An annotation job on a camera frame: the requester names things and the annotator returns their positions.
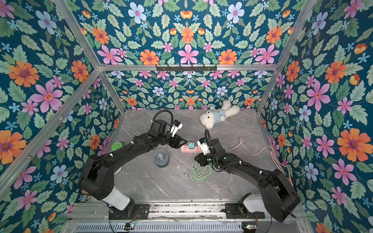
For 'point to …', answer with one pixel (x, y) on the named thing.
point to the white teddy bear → (209, 118)
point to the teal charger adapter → (191, 145)
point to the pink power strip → (185, 148)
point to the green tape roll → (116, 145)
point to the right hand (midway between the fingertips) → (198, 155)
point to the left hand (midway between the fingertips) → (184, 138)
